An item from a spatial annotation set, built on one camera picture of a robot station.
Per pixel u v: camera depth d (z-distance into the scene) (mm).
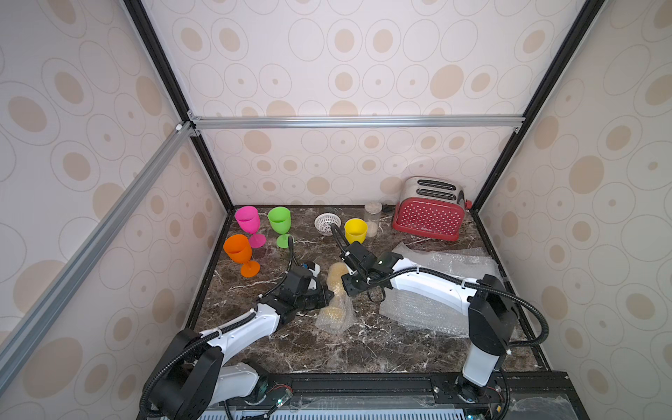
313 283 688
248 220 949
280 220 959
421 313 853
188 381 406
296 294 660
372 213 996
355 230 965
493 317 454
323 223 1129
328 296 829
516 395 731
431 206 972
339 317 778
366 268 643
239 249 857
